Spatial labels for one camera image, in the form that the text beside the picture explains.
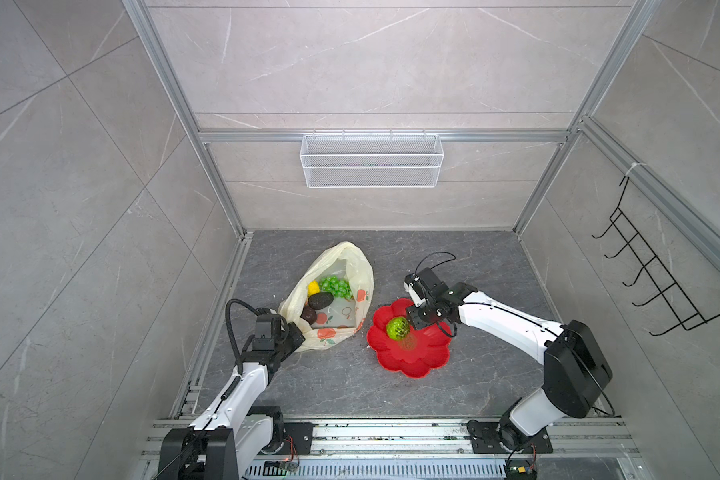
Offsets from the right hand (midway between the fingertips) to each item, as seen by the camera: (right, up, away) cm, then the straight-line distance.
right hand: (415, 313), depth 88 cm
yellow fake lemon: (-32, +6, +9) cm, 34 cm away
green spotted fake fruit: (-6, -4, -2) cm, 7 cm away
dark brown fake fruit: (-33, -1, +4) cm, 33 cm away
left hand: (-35, -4, 0) cm, 35 cm away
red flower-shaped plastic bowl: (+2, -11, -1) cm, 12 cm away
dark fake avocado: (-30, +3, +7) cm, 31 cm away
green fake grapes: (-24, +7, +10) cm, 27 cm away
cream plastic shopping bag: (-23, -4, +7) cm, 24 cm away
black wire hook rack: (+52, +7, -26) cm, 58 cm away
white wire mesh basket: (-13, +50, +12) cm, 53 cm away
